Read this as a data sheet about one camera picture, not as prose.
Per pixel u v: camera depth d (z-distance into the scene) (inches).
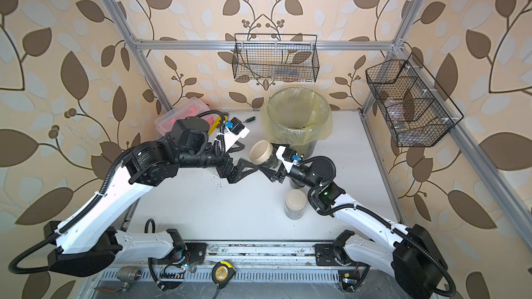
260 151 25.7
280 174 23.6
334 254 26.2
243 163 19.2
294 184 35.9
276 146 25.7
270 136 34.3
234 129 19.0
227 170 19.5
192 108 41.7
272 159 24.5
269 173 23.6
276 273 27.9
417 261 15.5
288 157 21.4
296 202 29.2
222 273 26.8
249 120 45.4
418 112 28.6
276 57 37.8
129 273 26.7
